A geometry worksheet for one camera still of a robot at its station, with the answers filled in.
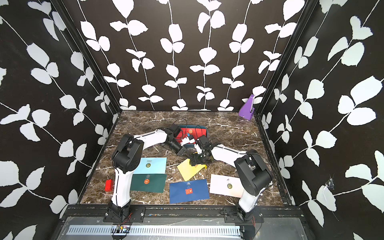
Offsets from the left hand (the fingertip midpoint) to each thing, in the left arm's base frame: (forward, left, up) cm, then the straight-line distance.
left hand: (190, 155), depth 90 cm
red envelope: (+17, -4, 0) cm, 18 cm away
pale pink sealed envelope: (-18, -20, -5) cm, 27 cm away
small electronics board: (-35, +35, -5) cm, 50 cm away
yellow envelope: (-8, +2, -4) cm, 9 cm away
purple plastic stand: (+37, -45, +2) cm, 58 cm away
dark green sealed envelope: (-14, +24, -5) cm, 29 cm away
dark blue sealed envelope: (-20, +2, -5) cm, 20 cm away
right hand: (-2, -2, -2) cm, 4 cm away
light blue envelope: (-4, +24, -4) cm, 24 cm away
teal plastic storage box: (+4, -2, +5) cm, 7 cm away
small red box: (-16, +45, -2) cm, 48 cm away
